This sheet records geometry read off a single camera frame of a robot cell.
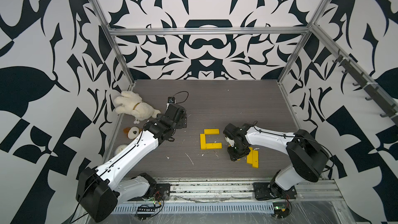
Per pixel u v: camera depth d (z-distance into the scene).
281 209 0.71
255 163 0.83
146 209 0.73
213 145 0.88
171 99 0.69
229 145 0.79
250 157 0.84
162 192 0.74
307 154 0.45
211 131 0.93
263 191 0.74
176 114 0.59
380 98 0.55
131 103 0.96
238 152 0.75
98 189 0.38
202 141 0.89
